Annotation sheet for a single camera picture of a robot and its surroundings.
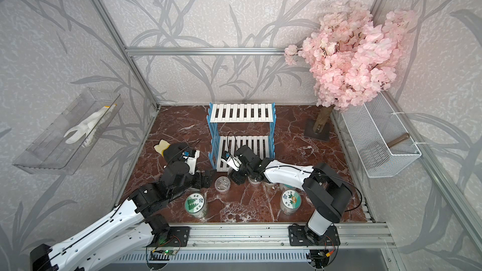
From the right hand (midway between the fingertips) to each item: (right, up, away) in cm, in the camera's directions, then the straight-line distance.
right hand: (232, 168), depth 87 cm
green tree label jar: (-13, -11, -13) cm, 21 cm away
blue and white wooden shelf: (-3, +19, +24) cm, 31 cm away
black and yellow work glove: (-40, +8, +14) cm, 43 cm away
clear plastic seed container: (+11, -6, -3) cm, 13 cm away
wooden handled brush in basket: (+60, +16, -22) cm, 66 cm away
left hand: (-8, +2, -10) cm, 14 cm away
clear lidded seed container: (-4, -6, -4) cm, 8 cm away
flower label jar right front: (+25, -10, -11) cm, 29 cm away
